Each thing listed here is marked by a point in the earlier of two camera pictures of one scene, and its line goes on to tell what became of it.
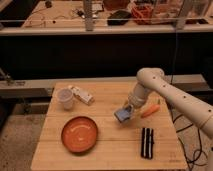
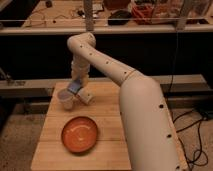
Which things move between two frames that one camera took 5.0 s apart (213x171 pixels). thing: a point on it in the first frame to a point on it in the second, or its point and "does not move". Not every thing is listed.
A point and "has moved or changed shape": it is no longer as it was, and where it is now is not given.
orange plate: [79, 134] does not move
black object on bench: [118, 18] does not move
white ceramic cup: [65, 95] does not move
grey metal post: [88, 15] does not move
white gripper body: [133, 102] to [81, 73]
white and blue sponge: [122, 115] has moved or changed shape
